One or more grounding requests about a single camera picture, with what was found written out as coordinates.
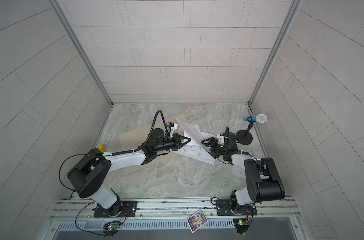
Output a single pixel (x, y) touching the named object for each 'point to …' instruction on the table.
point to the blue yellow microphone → (260, 118)
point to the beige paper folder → (131, 140)
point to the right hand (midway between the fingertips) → (203, 145)
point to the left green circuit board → (113, 226)
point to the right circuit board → (242, 225)
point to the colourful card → (197, 220)
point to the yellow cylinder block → (101, 148)
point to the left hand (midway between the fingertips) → (194, 141)
